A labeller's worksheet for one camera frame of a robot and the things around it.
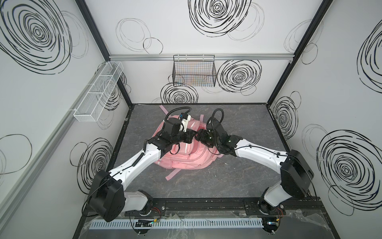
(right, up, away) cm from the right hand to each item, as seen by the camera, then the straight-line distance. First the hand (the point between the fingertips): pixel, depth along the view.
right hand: (193, 137), depth 81 cm
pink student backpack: (0, -10, -2) cm, 10 cm away
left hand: (+2, +3, -2) cm, 4 cm away
